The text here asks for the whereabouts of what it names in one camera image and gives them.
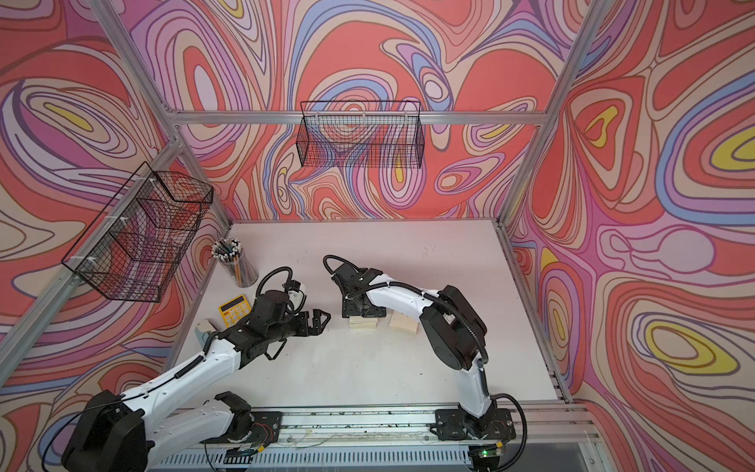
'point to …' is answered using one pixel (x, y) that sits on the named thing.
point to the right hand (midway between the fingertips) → (363, 318)
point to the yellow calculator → (235, 310)
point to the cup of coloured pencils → (229, 252)
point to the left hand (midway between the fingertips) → (322, 318)
